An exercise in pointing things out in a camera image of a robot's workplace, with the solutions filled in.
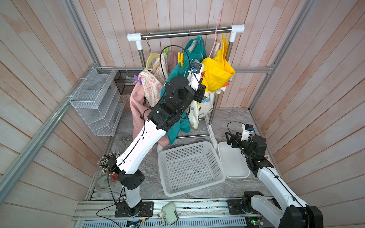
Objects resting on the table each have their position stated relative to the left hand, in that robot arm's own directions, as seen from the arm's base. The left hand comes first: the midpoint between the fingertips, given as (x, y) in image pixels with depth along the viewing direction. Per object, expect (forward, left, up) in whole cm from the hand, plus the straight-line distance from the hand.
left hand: (201, 81), depth 58 cm
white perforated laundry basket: (-17, +4, -52) cm, 55 cm away
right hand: (-2, -22, -33) cm, 40 cm away
